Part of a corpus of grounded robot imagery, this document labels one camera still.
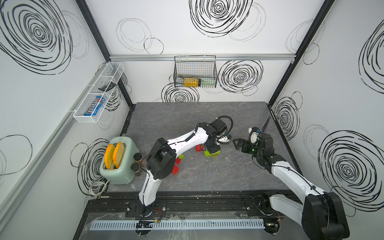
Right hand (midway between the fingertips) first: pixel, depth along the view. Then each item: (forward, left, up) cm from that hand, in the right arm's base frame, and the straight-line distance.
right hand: (240, 141), depth 85 cm
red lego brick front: (-14, +38, -11) cm, 41 cm away
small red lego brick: (-8, +37, -9) cm, 39 cm away
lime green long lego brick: (-4, +15, -10) cm, 18 cm away
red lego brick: (+2, +24, -11) cm, 27 cm away
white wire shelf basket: (+34, +79, +23) cm, 89 cm away
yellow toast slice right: (-15, +63, +10) cm, 65 cm away
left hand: (-2, +15, -4) cm, 16 cm away
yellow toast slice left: (-16, +66, +11) cm, 69 cm away
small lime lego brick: (-5, +35, -10) cm, 37 cm away
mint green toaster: (-21, +66, -2) cm, 70 cm away
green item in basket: (+27, +19, +21) cm, 40 cm away
